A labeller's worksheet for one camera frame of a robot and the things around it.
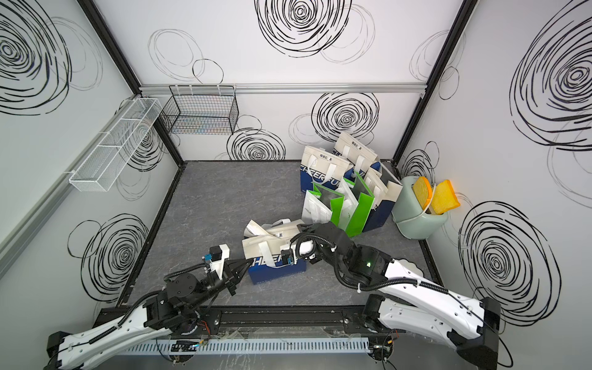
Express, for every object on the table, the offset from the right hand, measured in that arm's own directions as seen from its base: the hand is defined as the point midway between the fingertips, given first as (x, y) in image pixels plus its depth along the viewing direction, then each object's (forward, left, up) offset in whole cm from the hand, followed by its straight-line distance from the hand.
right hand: (304, 226), depth 69 cm
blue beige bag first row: (-5, +10, -3) cm, 12 cm away
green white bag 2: (+8, -17, -1) cm, 19 cm away
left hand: (-9, +16, -7) cm, 20 cm away
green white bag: (+7, -5, +1) cm, 9 cm away
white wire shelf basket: (+12, +64, +10) cm, 66 cm away
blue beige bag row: (+28, -7, -4) cm, 29 cm away
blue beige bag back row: (+37, -19, -3) cm, 41 cm away
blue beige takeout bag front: (+14, -27, +2) cm, 30 cm away
